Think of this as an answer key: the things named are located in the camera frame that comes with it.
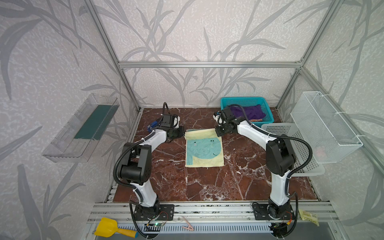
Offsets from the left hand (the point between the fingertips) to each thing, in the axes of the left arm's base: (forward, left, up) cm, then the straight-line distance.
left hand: (185, 127), depth 95 cm
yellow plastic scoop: (-52, +34, -10) cm, 64 cm away
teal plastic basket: (+28, -46, -3) cm, 54 cm away
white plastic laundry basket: (-13, -73, -6) cm, 74 cm away
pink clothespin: (-52, -5, -8) cm, 53 cm away
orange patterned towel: (+13, -53, -9) cm, 55 cm away
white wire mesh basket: (-23, -64, +25) cm, 72 cm away
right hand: (+2, -21, 0) cm, 21 cm away
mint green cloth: (-10, -12, -10) cm, 19 cm away
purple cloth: (+19, -48, -6) cm, 52 cm away
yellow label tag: (-48, -62, -7) cm, 78 cm away
